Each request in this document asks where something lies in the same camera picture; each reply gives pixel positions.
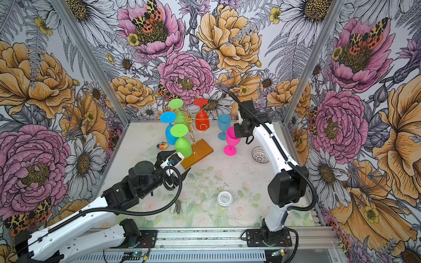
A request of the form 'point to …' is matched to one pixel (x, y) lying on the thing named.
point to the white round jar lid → (225, 198)
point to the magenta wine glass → (232, 141)
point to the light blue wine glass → (224, 123)
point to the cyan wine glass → (169, 118)
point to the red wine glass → (202, 121)
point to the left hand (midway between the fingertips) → (180, 162)
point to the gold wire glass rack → (192, 119)
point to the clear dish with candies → (152, 151)
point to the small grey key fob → (177, 207)
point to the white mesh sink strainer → (259, 155)
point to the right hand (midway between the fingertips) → (242, 136)
